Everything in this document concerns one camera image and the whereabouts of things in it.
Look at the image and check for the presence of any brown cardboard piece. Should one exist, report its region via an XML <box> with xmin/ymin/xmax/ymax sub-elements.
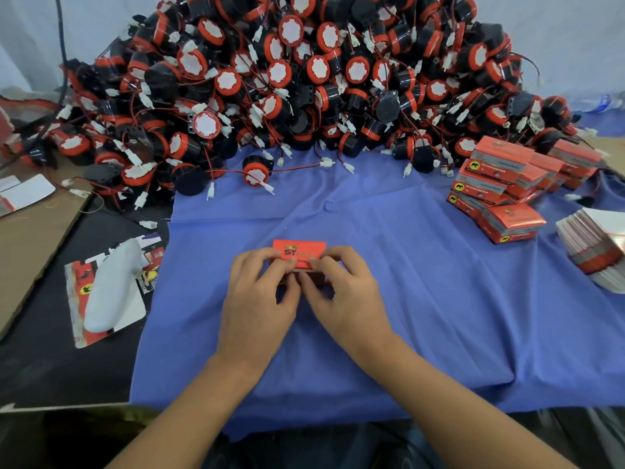
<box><xmin>0</xmin><ymin>175</ymin><xmax>84</xmax><ymax>338</ymax></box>

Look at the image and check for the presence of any clear plastic water bottle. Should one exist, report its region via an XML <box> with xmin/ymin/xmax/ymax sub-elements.
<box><xmin>571</xmin><ymin>92</ymin><xmax>621</xmax><ymax>115</ymax></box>

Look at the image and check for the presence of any brown cardboard sheet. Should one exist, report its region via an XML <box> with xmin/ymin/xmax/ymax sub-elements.
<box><xmin>586</xmin><ymin>136</ymin><xmax>625</xmax><ymax>182</ymax></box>

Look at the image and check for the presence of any person's right forearm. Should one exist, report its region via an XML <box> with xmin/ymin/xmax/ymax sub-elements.
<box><xmin>363</xmin><ymin>332</ymin><xmax>579</xmax><ymax>469</ymax></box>

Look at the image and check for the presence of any person's left hand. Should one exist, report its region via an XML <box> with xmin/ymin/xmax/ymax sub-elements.
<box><xmin>217</xmin><ymin>247</ymin><xmax>304</xmax><ymax>374</ymax></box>

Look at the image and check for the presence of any person's left forearm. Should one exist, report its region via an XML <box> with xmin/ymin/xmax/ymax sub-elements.
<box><xmin>107</xmin><ymin>351</ymin><xmax>270</xmax><ymax>469</ymax></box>

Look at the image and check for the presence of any person's right hand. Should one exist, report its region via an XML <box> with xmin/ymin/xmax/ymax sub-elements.
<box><xmin>298</xmin><ymin>246</ymin><xmax>396</xmax><ymax>364</ymax></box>

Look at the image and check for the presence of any blue table cloth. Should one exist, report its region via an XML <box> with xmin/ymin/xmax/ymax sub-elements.
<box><xmin>130</xmin><ymin>107</ymin><xmax>625</xmax><ymax>440</ymax></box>

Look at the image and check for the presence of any black hanging cable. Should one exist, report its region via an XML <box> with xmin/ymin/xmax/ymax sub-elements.
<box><xmin>53</xmin><ymin>0</ymin><xmax>70</xmax><ymax>84</ymax></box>

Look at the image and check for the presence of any pile of black red buzzers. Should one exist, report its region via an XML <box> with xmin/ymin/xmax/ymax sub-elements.
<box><xmin>0</xmin><ymin>0</ymin><xmax>602</xmax><ymax>203</ymax></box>

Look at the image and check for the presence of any stack of box blanks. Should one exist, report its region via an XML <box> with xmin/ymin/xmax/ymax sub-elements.
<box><xmin>555</xmin><ymin>208</ymin><xmax>625</xmax><ymax>294</ymax></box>

